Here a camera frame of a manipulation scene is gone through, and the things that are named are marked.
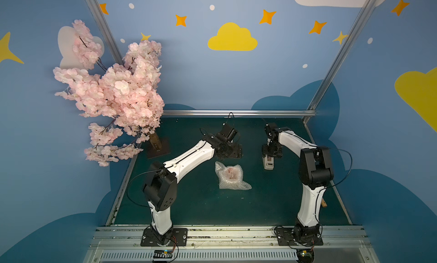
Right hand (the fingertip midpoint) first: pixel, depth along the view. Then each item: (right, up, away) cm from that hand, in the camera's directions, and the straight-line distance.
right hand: (271, 154), depth 100 cm
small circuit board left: (-56, -41, -26) cm, 74 cm away
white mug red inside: (-24, -9, -11) cm, 28 cm away
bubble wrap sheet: (-29, -13, -16) cm, 35 cm away
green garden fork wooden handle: (+21, -22, -17) cm, 35 cm away
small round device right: (+7, -41, -26) cm, 50 cm away
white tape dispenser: (-2, -5, -2) cm, 6 cm away
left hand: (-22, +3, -14) cm, 26 cm away
